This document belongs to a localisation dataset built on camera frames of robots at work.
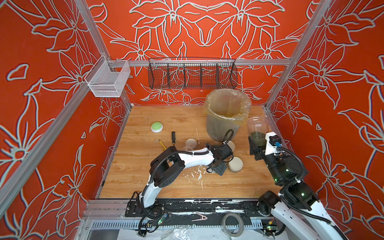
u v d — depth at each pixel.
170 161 0.54
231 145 0.88
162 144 0.97
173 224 0.70
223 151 0.70
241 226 0.66
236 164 0.87
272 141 0.50
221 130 0.90
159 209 0.73
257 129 0.60
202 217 0.70
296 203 0.46
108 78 0.88
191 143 0.97
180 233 0.67
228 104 0.98
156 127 1.04
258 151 0.57
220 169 0.78
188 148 0.82
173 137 0.99
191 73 0.98
